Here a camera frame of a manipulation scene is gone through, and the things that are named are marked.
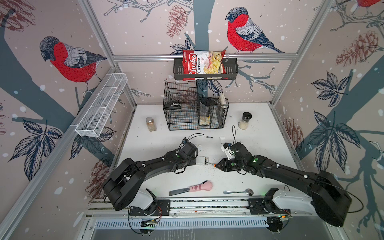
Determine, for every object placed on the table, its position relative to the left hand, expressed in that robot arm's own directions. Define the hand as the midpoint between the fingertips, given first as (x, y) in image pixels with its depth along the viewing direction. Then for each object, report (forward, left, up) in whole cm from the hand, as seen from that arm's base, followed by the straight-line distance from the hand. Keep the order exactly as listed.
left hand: (193, 159), depth 87 cm
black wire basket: (+40, +8, -1) cm, 41 cm away
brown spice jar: (+23, +28, +5) cm, 37 cm away
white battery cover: (+16, -20, -4) cm, 25 cm away
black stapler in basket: (+27, +13, +19) cm, 35 cm away
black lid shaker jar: (+25, -35, +2) cm, 43 cm away
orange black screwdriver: (-4, -12, +1) cm, 13 cm away
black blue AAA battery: (+17, -10, -3) cm, 20 cm away
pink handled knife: (-15, -7, -1) cm, 16 cm away
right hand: (-7, -13, +2) cm, 15 cm away
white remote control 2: (+10, -4, -2) cm, 11 cm away
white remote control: (+1, -4, -3) cm, 5 cm away
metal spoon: (-17, -30, -4) cm, 35 cm away
